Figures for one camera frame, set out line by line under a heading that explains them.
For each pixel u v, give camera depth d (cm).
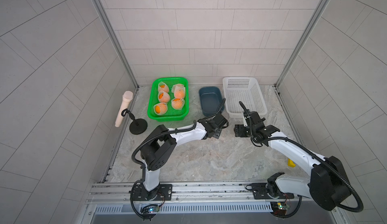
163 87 106
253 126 64
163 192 71
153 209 64
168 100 102
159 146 49
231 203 69
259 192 71
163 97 99
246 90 113
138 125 92
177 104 98
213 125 68
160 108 94
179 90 101
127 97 74
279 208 68
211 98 109
